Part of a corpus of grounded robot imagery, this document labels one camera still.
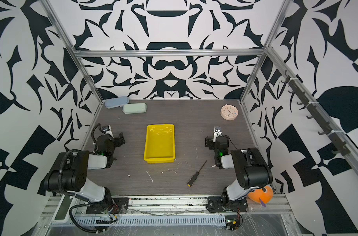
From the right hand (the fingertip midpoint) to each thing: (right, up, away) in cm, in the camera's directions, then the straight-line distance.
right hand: (215, 133), depth 96 cm
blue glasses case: (-72, +22, +22) cm, 79 cm away
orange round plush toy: (+18, -27, -25) cm, 41 cm away
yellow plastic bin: (-36, -6, 0) cm, 36 cm away
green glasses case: (-61, +17, +19) cm, 66 cm away
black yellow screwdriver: (-15, -23, -13) cm, 30 cm away
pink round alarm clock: (+14, +14, +15) cm, 25 cm away
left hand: (-66, +1, -2) cm, 66 cm away
